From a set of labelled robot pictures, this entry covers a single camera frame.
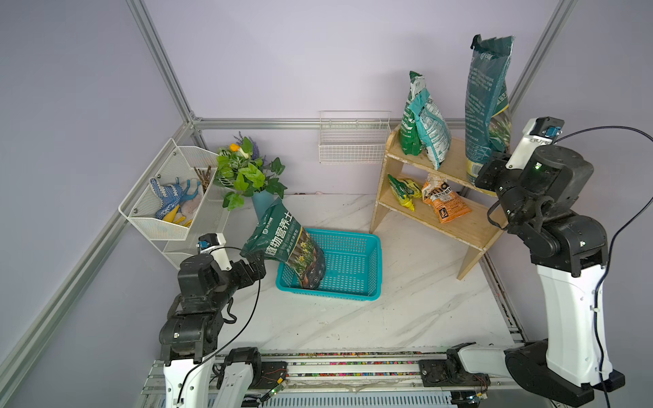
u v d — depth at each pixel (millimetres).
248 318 447
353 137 981
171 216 713
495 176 463
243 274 555
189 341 395
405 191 851
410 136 680
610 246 358
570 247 324
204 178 833
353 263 983
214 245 532
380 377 746
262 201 959
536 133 401
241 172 783
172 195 717
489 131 512
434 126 644
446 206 819
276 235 785
